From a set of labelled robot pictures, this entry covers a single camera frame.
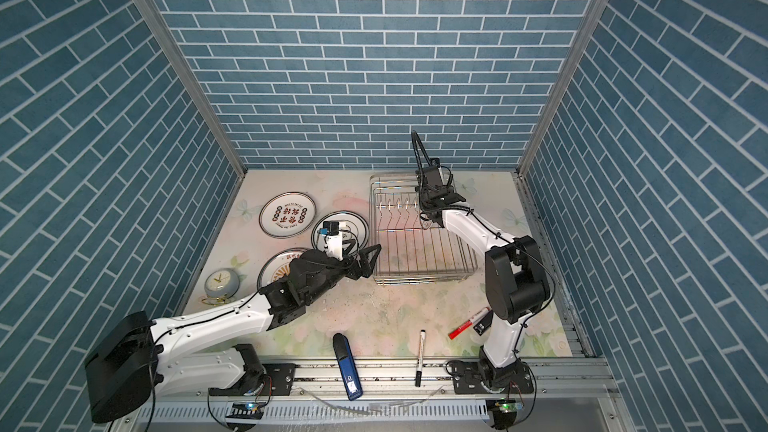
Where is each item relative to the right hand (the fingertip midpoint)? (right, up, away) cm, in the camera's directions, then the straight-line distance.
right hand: (434, 188), depth 94 cm
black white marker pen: (-6, -45, -17) cm, 48 cm away
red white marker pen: (+8, -39, -11) cm, 41 cm away
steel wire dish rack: (-7, -21, +3) cm, 22 cm away
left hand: (-19, -16, -18) cm, 30 cm away
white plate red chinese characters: (-51, -9, +11) cm, 53 cm away
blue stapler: (-24, -45, -21) cm, 55 cm away
